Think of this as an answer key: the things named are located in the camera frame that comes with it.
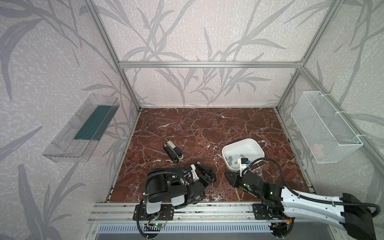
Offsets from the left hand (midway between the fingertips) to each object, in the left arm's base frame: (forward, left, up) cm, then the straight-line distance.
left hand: (215, 169), depth 83 cm
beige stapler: (+13, +24, -3) cm, 27 cm away
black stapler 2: (-5, +5, +4) cm, 8 cm away
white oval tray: (+16, -23, -5) cm, 28 cm away
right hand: (-2, -4, +4) cm, 6 cm away
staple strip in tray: (+9, -10, -6) cm, 15 cm away
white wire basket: (+3, -45, +29) cm, 54 cm away
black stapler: (+10, +27, -3) cm, 29 cm away
